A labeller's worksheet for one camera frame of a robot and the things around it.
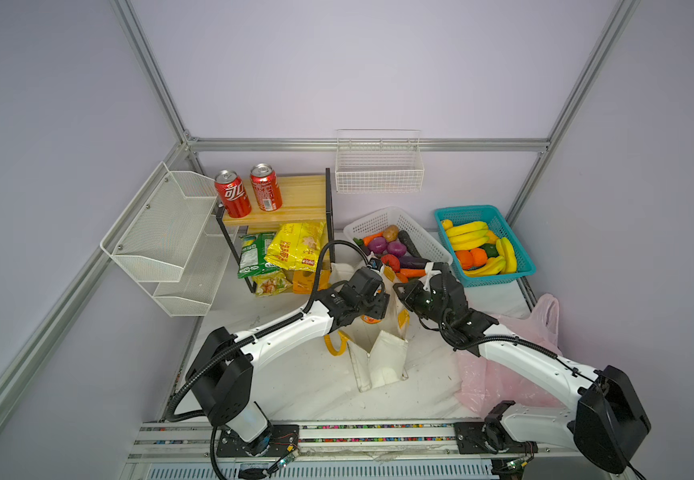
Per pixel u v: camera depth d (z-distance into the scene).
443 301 0.59
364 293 0.63
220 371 0.42
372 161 1.07
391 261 1.02
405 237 1.11
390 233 1.12
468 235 1.07
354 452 0.73
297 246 0.86
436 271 0.75
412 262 1.04
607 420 0.40
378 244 1.10
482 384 0.76
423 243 1.07
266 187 0.72
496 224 1.14
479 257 1.05
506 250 1.03
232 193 0.70
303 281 0.98
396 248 1.07
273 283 0.98
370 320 0.80
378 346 0.74
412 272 1.01
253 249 0.88
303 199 0.84
